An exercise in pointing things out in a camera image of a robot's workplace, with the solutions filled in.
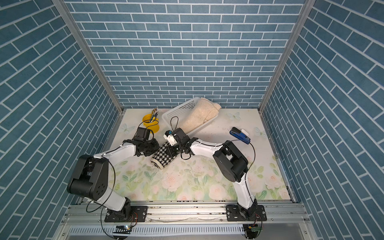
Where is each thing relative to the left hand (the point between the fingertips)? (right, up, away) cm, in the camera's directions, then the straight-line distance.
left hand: (163, 146), depth 93 cm
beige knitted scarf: (+26, +23, +11) cm, 37 cm away
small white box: (+55, +8, +11) cm, 56 cm away
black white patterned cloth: (0, -6, -9) cm, 10 cm away
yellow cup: (-5, +13, -3) cm, 14 cm away
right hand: (+3, -3, -4) cm, 6 cm away
